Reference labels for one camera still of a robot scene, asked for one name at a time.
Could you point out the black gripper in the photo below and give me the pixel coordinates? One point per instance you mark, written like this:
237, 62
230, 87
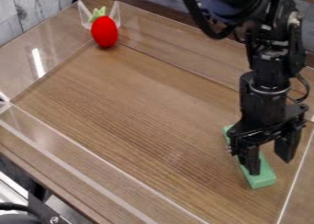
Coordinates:
269, 119

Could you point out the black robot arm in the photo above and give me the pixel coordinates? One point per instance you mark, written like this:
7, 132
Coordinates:
273, 38

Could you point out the green rectangular block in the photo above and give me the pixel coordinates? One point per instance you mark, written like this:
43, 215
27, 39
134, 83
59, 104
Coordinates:
266, 178

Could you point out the red felt strawberry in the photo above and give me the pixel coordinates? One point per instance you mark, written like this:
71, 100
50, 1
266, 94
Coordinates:
103, 28

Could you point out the black stand at bottom left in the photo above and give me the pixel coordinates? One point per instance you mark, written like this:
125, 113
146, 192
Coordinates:
32, 204

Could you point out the clear acrylic tray wall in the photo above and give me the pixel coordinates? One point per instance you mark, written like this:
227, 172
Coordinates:
141, 156

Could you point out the clear acrylic corner bracket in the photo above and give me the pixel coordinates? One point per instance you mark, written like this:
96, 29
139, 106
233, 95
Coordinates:
90, 16

